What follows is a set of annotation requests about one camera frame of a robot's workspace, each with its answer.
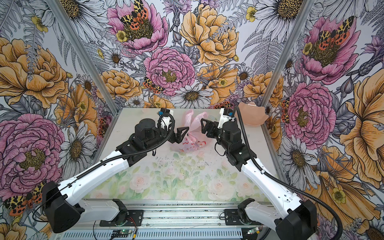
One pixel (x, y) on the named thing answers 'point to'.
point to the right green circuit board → (252, 231)
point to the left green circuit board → (124, 232)
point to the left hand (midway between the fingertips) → (181, 129)
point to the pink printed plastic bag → (196, 139)
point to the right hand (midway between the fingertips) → (206, 126)
